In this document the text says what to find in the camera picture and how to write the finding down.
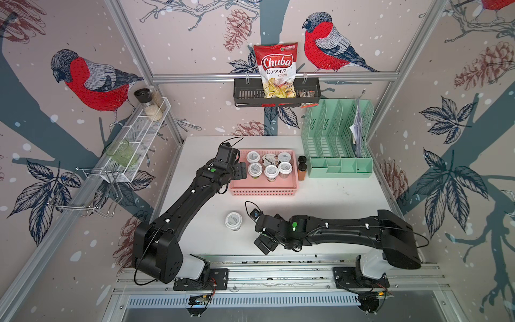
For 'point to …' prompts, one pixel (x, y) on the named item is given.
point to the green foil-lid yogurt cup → (284, 157)
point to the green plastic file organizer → (334, 133)
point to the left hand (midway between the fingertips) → (238, 164)
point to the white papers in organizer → (356, 129)
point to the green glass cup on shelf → (121, 151)
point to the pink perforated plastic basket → (262, 187)
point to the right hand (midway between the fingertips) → (264, 233)
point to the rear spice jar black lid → (302, 159)
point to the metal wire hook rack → (95, 192)
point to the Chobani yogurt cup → (270, 159)
